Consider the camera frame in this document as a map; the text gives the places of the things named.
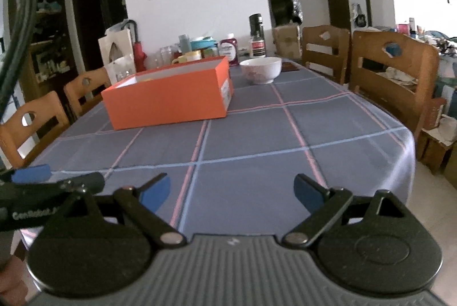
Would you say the clear drinking glass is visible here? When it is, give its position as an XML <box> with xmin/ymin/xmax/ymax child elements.
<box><xmin>160</xmin><ymin>46</ymin><xmax>173</xmax><ymax>66</ymax></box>

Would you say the wooden chair right far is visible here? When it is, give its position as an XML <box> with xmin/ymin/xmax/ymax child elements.
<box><xmin>302</xmin><ymin>25</ymin><xmax>351</xmax><ymax>85</ymax></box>

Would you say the dark wooden coaster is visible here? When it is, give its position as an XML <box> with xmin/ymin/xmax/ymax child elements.
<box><xmin>281</xmin><ymin>62</ymin><xmax>299</xmax><ymax>72</ymax></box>

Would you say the wooden chair left near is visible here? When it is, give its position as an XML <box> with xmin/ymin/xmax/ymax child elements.
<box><xmin>1</xmin><ymin>91</ymin><xmax>70</xmax><ymax>168</ymax></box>

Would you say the orange cardboard box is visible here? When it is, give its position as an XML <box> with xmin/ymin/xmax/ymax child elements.
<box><xmin>101</xmin><ymin>56</ymin><xmax>234</xmax><ymax>130</ymax></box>

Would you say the teal lidded container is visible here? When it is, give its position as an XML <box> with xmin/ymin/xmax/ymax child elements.
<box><xmin>191</xmin><ymin>37</ymin><xmax>218</xmax><ymax>51</ymax></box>

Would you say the dark glass sauce bottle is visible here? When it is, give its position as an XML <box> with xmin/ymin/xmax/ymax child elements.
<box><xmin>249</xmin><ymin>13</ymin><xmax>266</xmax><ymax>58</ymax></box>

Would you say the wooden chair right near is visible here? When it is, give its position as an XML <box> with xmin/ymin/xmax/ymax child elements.
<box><xmin>348</xmin><ymin>31</ymin><xmax>439</xmax><ymax>138</ymax></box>

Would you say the brown cardboard box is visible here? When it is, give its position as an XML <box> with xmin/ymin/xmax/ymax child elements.
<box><xmin>273</xmin><ymin>23</ymin><xmax>302</xmax><ymax>61</ymax></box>

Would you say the black cable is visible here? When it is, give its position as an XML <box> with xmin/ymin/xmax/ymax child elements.
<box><xmin>0</xmin><ymin>0</ymin><xmax>39</xmax><ymax>121</ymax></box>

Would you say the wooden chair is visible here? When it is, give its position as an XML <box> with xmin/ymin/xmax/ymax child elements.
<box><xmin>63</xmin><ymin>67</ymin><xmax>111</xmax><ymax>118</ymax></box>
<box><xmin>348</xmin><ymin>31</ymin><xmax>439</xmax><ymax>138</ymax></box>
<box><xmin>302</xmin><ymin>25</ymin><xmax>351</xmax><ymax>85</ymax></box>
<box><xmin>1</xmin><ymin>91</ymin><xmax>70</xmax><ymax>168</ymax></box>

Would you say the white ceramic bowl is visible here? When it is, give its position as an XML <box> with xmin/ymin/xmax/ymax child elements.
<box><xmin>239</xmin><ymin>57</ymin><xmax>282</xmax><ymax>85</ymax></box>

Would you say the dark wooden shelf cabinet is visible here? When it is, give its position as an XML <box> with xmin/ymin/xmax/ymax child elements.
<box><xmin>12</xmin><ymin>0</ymin><xmax>77</xmax><ymax>107</ymax></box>

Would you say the grey blue tumbler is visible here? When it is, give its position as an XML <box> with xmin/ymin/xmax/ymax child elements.
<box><xmin>179</xmin><ymin>34</ymin><xmax>192</xmax><ymax>55</ymax></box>

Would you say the yellow green mug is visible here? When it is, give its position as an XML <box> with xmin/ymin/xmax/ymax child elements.
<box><xmin>172</xmin><ymin>51</ymin><xmax>202</xmax><ymax>65</ymax></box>

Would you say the white paper bag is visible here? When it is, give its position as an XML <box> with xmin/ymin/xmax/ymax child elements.
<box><xmin>98</xmin><ymin>29</ymin><xmax>136</xmax><ymax>85</ymax></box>

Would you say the red supplement jar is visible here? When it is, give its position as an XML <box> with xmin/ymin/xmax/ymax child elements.
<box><xmin>219</xmin><ymin>34</ymin><xmax>238</xmax><ymax>66</ymax></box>

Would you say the person left hand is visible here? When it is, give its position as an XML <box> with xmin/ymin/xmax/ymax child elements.
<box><xmin>0</xmin><ymin>256</ymin><xmax>28</xmax><ymax>305</ymax></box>

